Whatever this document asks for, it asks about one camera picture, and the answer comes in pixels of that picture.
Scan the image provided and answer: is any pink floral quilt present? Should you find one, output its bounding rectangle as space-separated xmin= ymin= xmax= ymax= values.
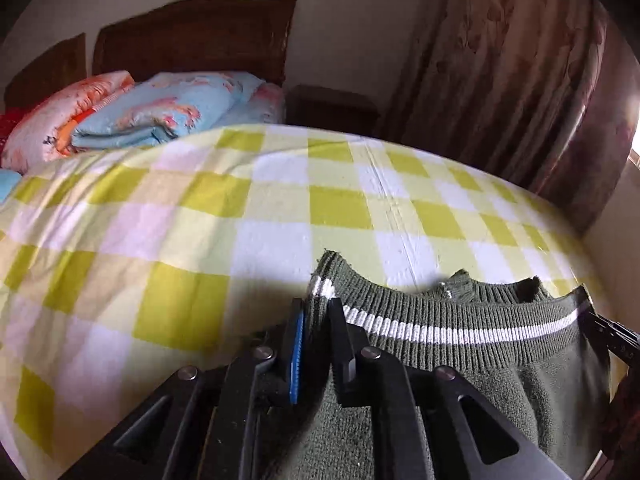
xmin=0 ymin=71 xmax=136 ymax=171

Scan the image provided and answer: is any blue floral quilt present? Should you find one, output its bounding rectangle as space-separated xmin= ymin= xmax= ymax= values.
xmin=70 ymin=71 xmax=266 ymax=150

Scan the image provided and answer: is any pink floral pillow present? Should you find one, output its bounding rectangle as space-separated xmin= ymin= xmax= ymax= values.
xmin=220 ymin=82 xmax=287 ymax=128

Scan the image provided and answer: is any floral curtain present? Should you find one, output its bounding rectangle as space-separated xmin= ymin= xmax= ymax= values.
xmin=380 ymin=0 xmax=640 ymax=234

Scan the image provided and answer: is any small wooden headboard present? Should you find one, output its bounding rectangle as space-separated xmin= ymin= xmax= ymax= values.
xmin=4 ymin=33 xmax=87 ymax=111

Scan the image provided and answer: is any yellow checked bed sheet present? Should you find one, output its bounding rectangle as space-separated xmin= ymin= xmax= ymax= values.
xmin=0 ymin=124 xmax=616 ymax=480

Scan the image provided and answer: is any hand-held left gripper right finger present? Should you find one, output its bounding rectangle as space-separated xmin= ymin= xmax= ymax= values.
xmin=327 ymin=297 xmax=571 ymax=480

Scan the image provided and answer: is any large wooden headboard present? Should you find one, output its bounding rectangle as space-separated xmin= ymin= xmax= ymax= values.
xmin=91 ymin=0 xmax=297 ymax=86

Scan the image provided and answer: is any green knit sweater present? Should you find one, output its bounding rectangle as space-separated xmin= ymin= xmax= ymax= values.
xmin=250 ymin=250 xmax=616 ymax=480

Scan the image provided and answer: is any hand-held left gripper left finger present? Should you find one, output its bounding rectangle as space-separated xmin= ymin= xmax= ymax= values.
xmin=65 ymin=298 xmax=307 ymax=480

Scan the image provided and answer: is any dark wooden nightstand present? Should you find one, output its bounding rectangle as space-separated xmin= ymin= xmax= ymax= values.
xmin=285 ymin=84 xmax=381 ymax=136

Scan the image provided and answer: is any light blue cloth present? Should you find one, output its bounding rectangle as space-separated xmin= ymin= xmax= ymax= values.
xmin=0 ymin=169 xmax=22 ymax=203

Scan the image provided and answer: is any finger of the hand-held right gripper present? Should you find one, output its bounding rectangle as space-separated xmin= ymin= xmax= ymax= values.
xmin=582 ymin=309 xmax=640 ymax=361

